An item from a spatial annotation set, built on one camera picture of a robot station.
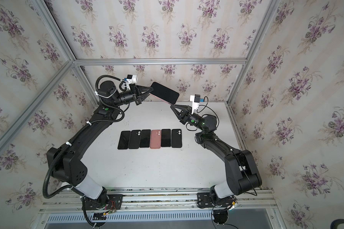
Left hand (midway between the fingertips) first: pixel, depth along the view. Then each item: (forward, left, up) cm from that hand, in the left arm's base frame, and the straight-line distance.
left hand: (153, 88), depth 64 cm
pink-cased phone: (-2, +9, -44) cm, 45 cm away
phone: (-3, +24, -45) cm, 51 cm away
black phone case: (-3, +17, -45) cm, 48 cm away
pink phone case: (-2, +2, -44) cm, 45 cm away
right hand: (-6, -7, -8) cm, 12 cm away
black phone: (0, -5, -45) cm, 45 cm away
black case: (0, -13, -45) cm, 47 cm away
